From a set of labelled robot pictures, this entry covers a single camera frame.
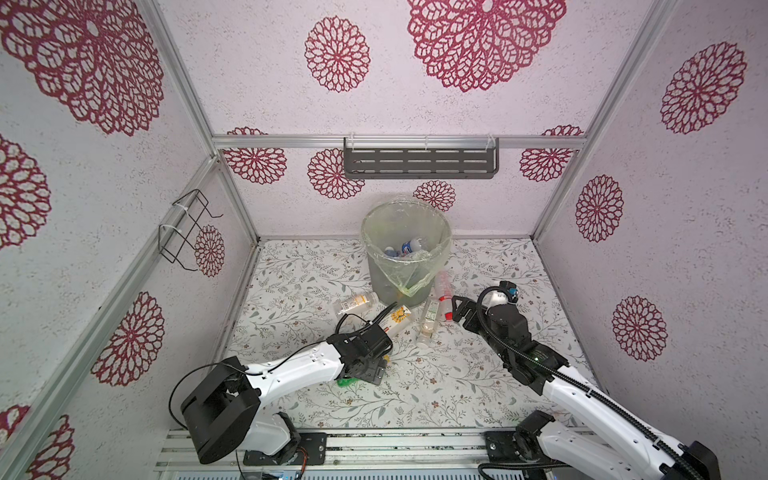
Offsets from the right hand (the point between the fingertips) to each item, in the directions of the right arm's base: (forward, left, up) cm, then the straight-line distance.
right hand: (465, 299), depth 78 cm
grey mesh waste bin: (+6, +21, -1) cm, 22 cm away
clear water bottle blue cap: (+26, +20, -10) cm, 35 cm away
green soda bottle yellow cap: (-16, +31, -19) cm, 40 cm away
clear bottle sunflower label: (+1, +17, -14) cm, 22 cm away
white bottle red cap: (+17, +2, -15) cm, 23 cm away
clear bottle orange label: (+7, +30, -14) cm, 34 cm away
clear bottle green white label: (+2, +8, -18) cm, 19 cm away
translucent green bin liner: (+27, +12, -2) cm, 29 cm away
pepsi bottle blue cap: (+26, +13, -6) cm, 30 cm away
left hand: (-13, +27, -17) cm, 35 cm away
